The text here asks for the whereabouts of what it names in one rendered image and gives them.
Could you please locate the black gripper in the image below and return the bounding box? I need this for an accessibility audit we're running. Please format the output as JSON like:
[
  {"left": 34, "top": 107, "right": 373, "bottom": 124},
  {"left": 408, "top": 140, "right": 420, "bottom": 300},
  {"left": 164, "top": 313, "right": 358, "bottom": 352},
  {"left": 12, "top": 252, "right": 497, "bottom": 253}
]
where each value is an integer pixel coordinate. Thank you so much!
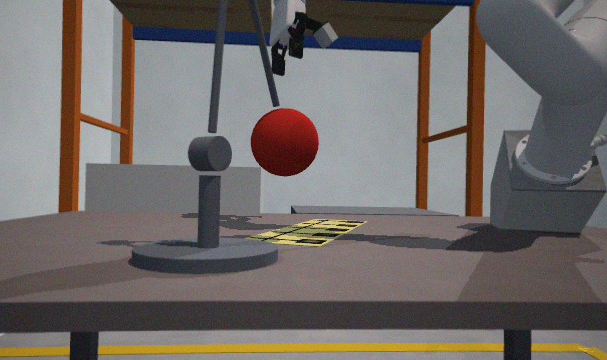
[{"left": 269, "top": 0, "right": 308, "bottom": 76}]

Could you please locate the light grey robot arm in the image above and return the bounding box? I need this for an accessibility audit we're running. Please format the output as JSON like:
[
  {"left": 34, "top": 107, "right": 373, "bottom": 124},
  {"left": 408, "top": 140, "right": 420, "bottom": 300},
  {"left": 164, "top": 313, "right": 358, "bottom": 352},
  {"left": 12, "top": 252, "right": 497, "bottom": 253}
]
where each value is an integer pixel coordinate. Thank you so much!
[{"left": 476, "top": 0, "right": 607, "bottom": 184}]

